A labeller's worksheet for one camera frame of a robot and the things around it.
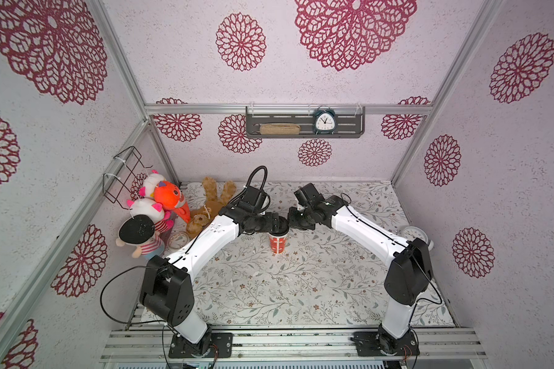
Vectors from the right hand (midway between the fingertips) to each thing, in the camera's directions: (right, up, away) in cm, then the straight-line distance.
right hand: (285, 220), depth 85 cm
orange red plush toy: (-46, +9, +5) cm, 47 cm away
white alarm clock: (+54, -6, +12) cm, 56 cm away
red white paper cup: (-2, -9, +2) cm, 9 cm away
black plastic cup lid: (-1, -2, -4) cm, 4 cm away
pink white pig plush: (-48, +3, 0) cm, 49 cm away
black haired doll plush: (-49, -3, -9) cm, 49 cm away
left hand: (-6, -2, 0) cm, 6 cm away
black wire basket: (-56, +11, -9) cm, 57 cm away
